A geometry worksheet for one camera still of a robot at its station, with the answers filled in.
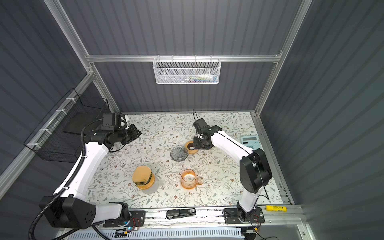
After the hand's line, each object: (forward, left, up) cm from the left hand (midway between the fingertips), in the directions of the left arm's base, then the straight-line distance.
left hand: (140, 132), depth 78 cm
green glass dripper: (-21, -1, -16) cm, 27 cm away
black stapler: (-36, -18, -19) cm, 44 cm away
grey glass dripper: (-2, -19, -21) cm, 28 cm away
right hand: (-2, -31, -13) cm, 34 cm away
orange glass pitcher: (-18, -25, -25) cm, 39 cm away
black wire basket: (-5, +36, +5) cm, 36 cm away
